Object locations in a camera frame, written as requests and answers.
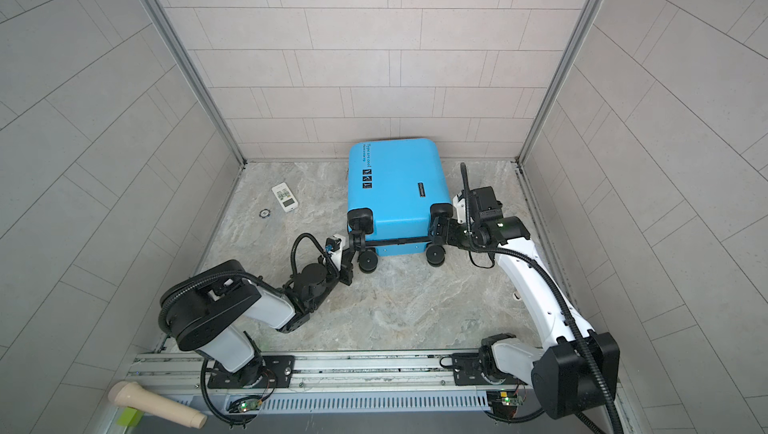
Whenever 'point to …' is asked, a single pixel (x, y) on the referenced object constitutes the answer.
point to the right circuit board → (503, 399)
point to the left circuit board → (249, 405)
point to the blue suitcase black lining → (397, 199)
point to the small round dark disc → (264, 213)
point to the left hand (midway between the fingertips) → (363, 247)
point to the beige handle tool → (134, 395)
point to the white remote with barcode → (285, 197)
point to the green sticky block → (130, 417)
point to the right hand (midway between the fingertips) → (440, 234)
